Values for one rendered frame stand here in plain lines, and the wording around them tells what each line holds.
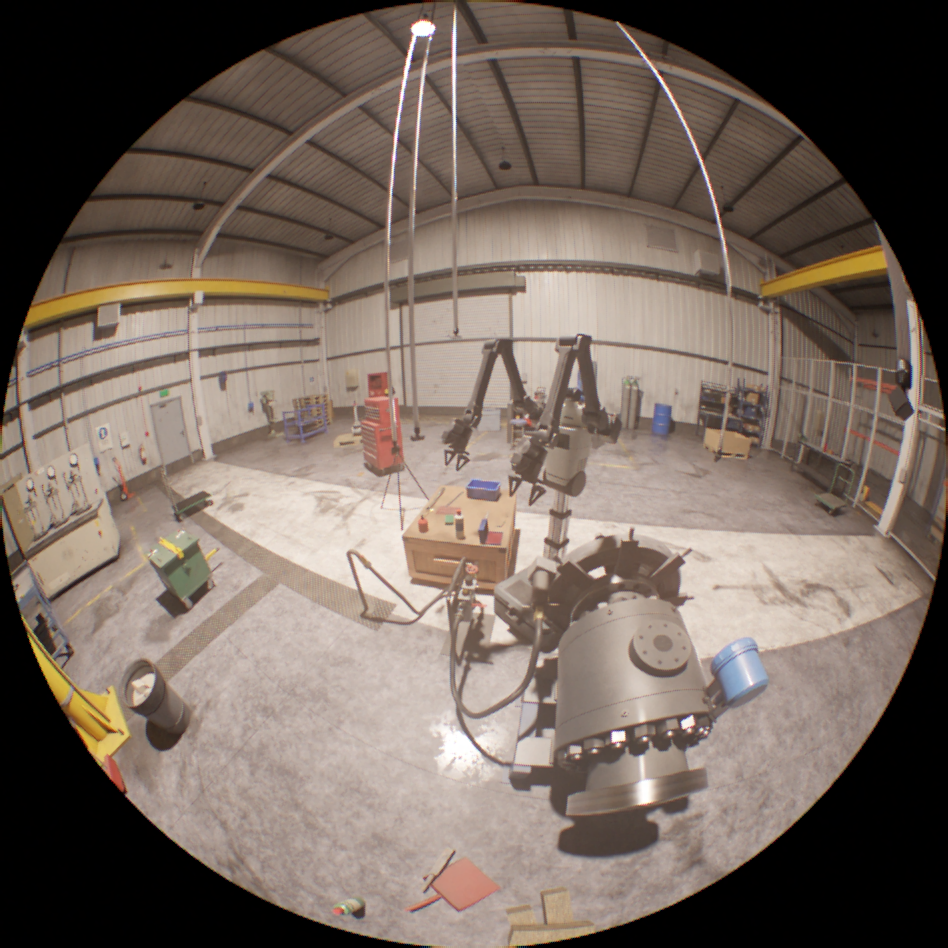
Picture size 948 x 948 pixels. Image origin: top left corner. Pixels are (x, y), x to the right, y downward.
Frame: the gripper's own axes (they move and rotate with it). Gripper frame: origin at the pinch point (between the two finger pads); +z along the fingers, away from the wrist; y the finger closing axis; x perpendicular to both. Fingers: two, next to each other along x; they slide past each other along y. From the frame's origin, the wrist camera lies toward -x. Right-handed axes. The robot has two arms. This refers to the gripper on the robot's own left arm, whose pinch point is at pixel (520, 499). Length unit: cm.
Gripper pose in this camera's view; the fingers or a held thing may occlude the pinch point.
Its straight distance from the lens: 103.7
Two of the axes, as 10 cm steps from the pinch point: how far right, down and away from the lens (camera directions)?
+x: 7.0, 2.6, 6.6
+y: 6.0, 2.8, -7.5
